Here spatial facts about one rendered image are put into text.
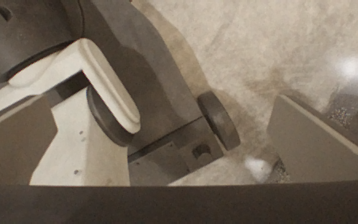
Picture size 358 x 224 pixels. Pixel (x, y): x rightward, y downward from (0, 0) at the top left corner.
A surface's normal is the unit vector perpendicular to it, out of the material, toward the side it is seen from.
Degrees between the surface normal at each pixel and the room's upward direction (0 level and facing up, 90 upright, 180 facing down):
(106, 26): 0
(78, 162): 71
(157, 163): 0
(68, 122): 57
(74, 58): 0
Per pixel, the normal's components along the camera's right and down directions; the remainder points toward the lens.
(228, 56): 0.13, 0.34
